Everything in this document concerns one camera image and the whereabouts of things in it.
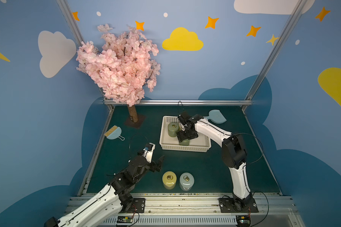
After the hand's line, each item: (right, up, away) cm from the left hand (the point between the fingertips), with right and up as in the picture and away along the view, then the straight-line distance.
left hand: (156, 151), depth 77 cm
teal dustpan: (+45, +21, +37) cm, 62 cm away
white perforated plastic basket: (+4, +1, +25) cm, 25 cm away
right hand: (+18, +6, +18) cm, 27 cm away
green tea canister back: (+9, +12, +21) cm, 26 cm away
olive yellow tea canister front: (+7, -14, -2) cm, 16 cm away
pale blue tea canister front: (+17, -15, -3) cm, 23 cm away
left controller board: (-16, -34, -6) cm, 38 cm away
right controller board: (+46, -35, -4) cm, 58 cm away
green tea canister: (+17, +3, +14) cm, 22 cm away
